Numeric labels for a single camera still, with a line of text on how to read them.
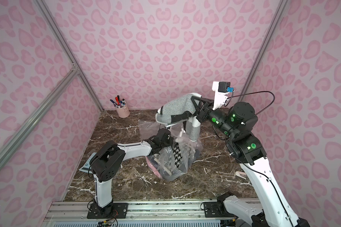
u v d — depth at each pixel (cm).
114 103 107
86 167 86
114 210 72
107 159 54
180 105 54
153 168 84
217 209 72
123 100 108
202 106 48
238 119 37
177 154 85
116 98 104
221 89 43
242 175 84
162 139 75
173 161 81
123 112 111
